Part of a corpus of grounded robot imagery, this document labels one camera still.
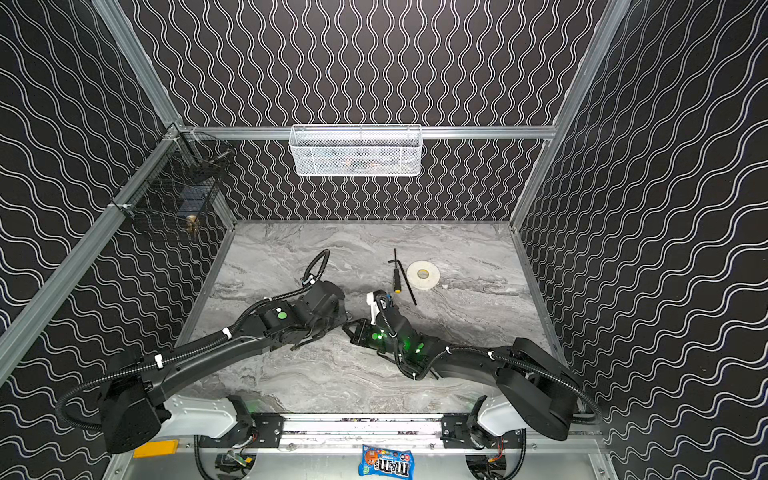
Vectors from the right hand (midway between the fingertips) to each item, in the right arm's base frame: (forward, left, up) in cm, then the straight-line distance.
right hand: (342, 328), depth 78 cm
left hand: (+2, -4, +3) cm, 6 cm away
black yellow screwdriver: (+26, -14, -13) cm, 32 cm away
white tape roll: (+27, -23, -13) cm, 38 cm away
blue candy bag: (-28, -15, -12) cm, 34 cm away
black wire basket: (+44, +56, +16) cm, 73 cm away
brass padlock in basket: (+20, +39, +19) cm, 48 cm away
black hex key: (+25, -17, -13) cm, 33 cm away
